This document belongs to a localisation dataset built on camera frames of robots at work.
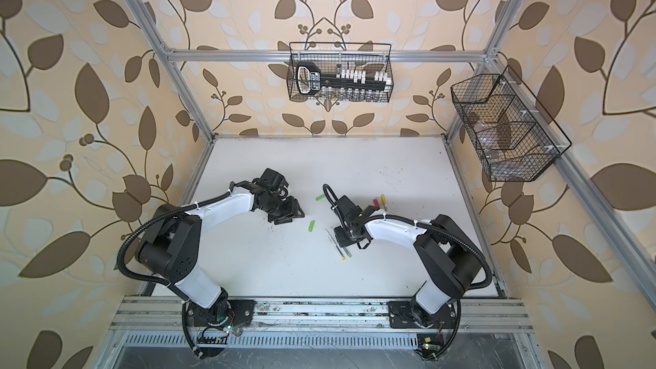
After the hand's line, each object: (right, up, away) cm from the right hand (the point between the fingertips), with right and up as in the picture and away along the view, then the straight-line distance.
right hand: (344, 237), depth 89 cm
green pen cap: (-9, +13, +11) cm, 19 cm away
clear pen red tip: (+13, +10, +10) cm, 19 cm away
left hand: (-16, +9, 0) cm, 19 cm away
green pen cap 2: (-12, +3, +4) cm, 13 cm away
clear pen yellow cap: (+16, +11, +10) cm, 22 cm away
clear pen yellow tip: (-4, -2, -1) cm, 4 cm away
